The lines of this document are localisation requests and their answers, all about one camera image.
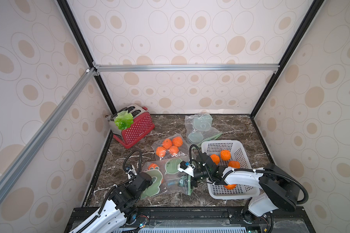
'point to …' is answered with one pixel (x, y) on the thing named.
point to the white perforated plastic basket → (240, 192)
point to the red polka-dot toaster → (143, 124)
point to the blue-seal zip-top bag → (172, 146)
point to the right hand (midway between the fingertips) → (183, 176)
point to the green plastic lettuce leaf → (124, 120)
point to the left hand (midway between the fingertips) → (147, 177)
